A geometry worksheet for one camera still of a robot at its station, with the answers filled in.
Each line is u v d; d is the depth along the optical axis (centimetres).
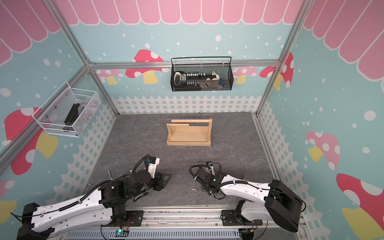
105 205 50
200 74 92
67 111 73
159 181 62
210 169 75
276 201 41
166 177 70
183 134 108
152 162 65
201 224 74
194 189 83
